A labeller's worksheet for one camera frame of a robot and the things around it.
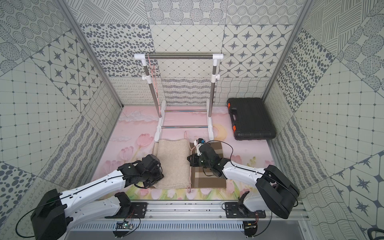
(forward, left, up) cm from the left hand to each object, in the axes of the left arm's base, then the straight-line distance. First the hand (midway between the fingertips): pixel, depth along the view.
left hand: (164, 172), depth 81 cm
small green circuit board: (-24, +17, -6) cm, 30 cm away
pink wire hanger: (+57, +12, +30) cm, 66 cm away
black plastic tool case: (+39, -55, +1) cm, 68 cm away
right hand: (+7, -13, +2) cm, 14 cm away
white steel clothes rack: (+43, -6, -4) cm, 44 cm away
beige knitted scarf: (+10, -4, 0) cm, 11 cm away
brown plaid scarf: (-5, -21, +6) cm, 22 cm away
